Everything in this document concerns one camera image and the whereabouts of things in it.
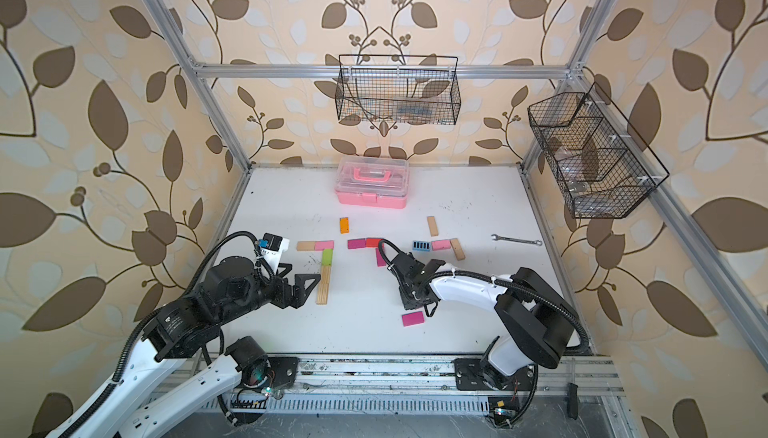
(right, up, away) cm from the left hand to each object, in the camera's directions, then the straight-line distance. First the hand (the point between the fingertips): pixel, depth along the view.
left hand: (302, 270), depth 68 cm
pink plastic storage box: (+17, +22, +33) cm, 43 cm away
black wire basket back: (+29, +52, +29) cm, 66 cm away
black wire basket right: (+73, +24, +5) cm, 77 cm away
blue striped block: (+30, +1, +28) cm, 41 cm away
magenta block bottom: (+26, -17, +15) cm, 35 cm away
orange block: (+3, +7, +36) cm, 37 cm away
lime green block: (-1, -3, +28) cm, 28 cm away
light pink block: (-3, +1, +30) cm, 31 cm away
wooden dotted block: (+34, +7, +35) cm, 49 cm away
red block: (+14, +1, +33) cm, 36 cm away
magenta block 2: (+17, -4, +27) cm, 32 cm away
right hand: (+27, -13, +20) cm, 36 cm away
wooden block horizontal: (+42, 0, +28) cm, 51 cm away
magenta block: (+8, +1, +31) cm, 32 cm away
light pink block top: (+36, +1, +29) cm, 46 cm away
